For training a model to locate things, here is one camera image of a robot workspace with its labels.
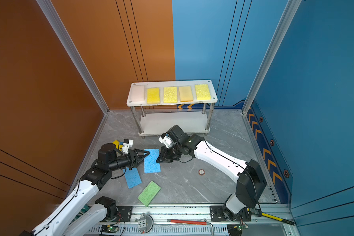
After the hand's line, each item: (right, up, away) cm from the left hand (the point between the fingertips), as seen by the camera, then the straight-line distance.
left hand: (149, 154), depth 72 cm
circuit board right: (+45, -35, -2) cm, 56 cm away
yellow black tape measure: (+64, -32, 0) cm, 72 cm away
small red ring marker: (+28, -14, +15) cm, 34 cm away
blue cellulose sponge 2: (-12, -16, +11) cm, 22 cm away
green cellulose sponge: (-2, -23, +6) cm, 24 cm away
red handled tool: (+21, -33, -1) cm, 39 cm away
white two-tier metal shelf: (+3, +24, +6) cm, 25 cm away
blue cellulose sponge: (+1, -5, -3) cm, 6 cm away
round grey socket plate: (0, -29, -8) cm, 30 cm away
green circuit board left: (-18, -36, -1) cm, 40 cm away
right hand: (+4, -3, -1) cm, 5 cm away
